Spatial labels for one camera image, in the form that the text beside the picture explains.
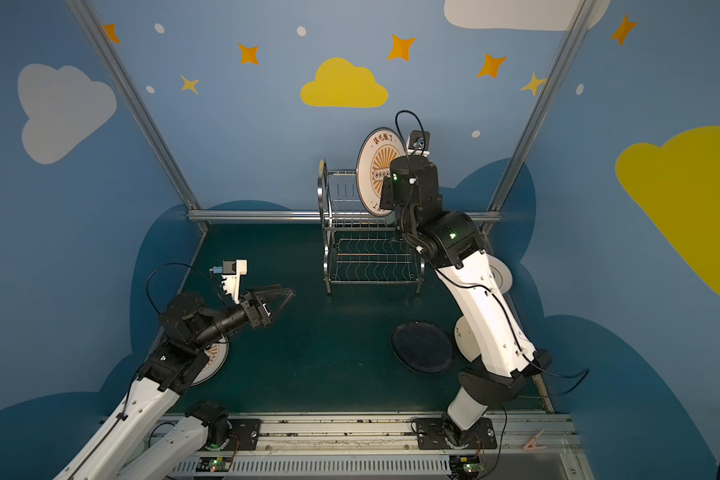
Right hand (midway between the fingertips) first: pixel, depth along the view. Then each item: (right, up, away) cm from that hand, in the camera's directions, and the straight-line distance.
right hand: (407, 173), depth 61 cm
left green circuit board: (-45, -67, +9) cm, 82 cm away
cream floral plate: (+23, -43, +30) cm, 57 cm away
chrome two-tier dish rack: (-11, -14, +50) cm, 53 cm away
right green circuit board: (+16, -68, +10) cm, 71 cm away
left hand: (-25, -25, +3) cm, 36 cm away
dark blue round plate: (+9, -45, +28) cm, 54 cm away
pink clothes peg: (+33, -64, +12) cm, 73 cm away
